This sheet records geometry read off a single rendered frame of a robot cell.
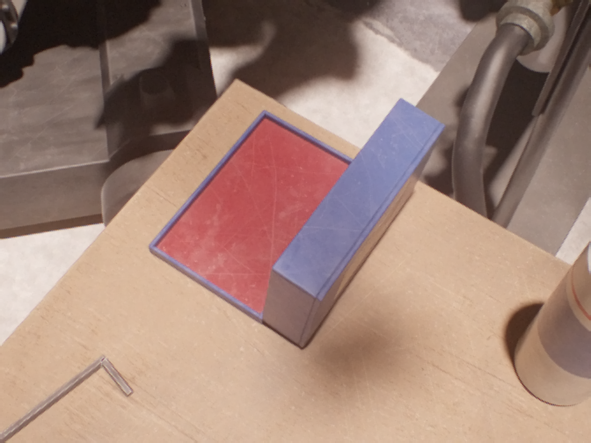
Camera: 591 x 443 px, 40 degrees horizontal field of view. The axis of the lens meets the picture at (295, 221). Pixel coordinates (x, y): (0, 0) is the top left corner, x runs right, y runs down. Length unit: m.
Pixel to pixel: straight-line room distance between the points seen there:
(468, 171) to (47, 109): 0.59
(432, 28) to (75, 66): 0.60
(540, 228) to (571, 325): 0.72
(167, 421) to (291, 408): 0.09
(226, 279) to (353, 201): 0.15
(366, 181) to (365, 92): 0.79
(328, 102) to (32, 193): 0.48
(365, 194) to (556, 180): 0.76
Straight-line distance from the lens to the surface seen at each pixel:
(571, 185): 1.28
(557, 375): 0.58
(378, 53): 1.37
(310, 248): 0.51
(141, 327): 0.63
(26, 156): 1.10
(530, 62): 1.07
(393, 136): 0.56
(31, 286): 1.20
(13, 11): 1.09
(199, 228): 0.66
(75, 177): 1.10
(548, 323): 0.55
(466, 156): 0.80
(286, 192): 0.67
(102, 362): 0.62
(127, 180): 1.03
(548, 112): 0.95
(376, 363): 0.62
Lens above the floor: 1.05
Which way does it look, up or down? 62 degrees down
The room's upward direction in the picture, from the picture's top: straight up
